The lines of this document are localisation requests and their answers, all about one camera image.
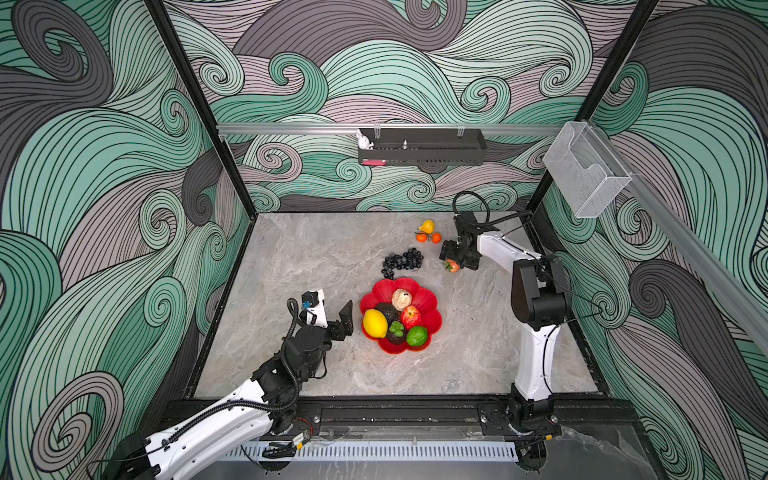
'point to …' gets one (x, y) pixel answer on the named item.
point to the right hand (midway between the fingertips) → (449, 258)
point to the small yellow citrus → (427, 226)
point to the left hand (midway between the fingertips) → (338, 300)
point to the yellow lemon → (375, 323)
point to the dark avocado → (391, 314)
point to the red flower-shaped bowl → (424, 299)
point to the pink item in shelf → (370, 162)
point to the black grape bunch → (411, 259)
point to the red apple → (410, 317)
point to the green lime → (417, 336)
